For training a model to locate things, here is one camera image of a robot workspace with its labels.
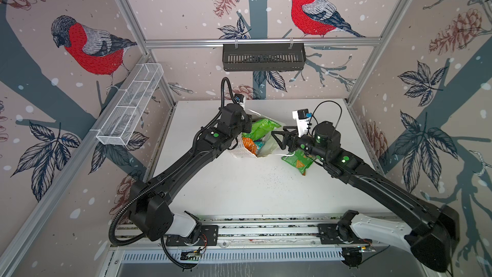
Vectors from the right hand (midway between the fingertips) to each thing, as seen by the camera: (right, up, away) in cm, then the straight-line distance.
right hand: (278, 128), depth 71 cm
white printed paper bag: (-6, -8, +22) cm, 24 cm away
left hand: (-10, +6, +7) cm, 14 cm away
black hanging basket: (-3, +37, +34) cm, 51 cm away
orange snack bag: (-11, -8, +11) cm, 17 cm away
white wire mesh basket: (-62, +10, +9) cm, 63 cm away
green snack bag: (-7, -1, +14) cm, 16 cm away
